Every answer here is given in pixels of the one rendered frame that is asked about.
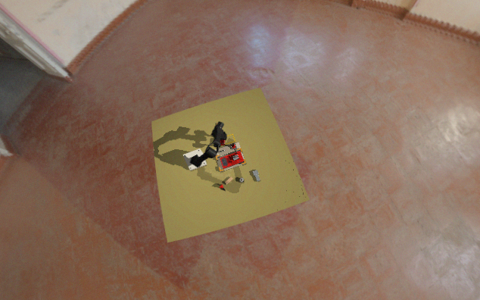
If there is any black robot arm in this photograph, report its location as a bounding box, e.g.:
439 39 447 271
190 121 227 167

